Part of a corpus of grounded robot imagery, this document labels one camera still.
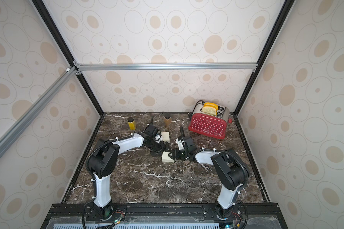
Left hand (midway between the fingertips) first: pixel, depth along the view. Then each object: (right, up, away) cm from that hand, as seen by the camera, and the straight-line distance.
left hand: (170, 152), depth 91 cm
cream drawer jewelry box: (-4, +9, +10) cm, 14 cm away
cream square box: (-3, -4, -1) cm, 5 cm away
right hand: (0, -3, +1) cm, 3 cm away
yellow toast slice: (+27, +31, +5) cm, 42 cm away
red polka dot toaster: (+29, +17, +4) cm, 33 cm away
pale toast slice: (+26, +27, +4) cm, 38 cm away
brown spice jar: (-3, +20, +17) cm, 26 cm away
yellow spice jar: (-29, +17, +15) cm, 36 cm away
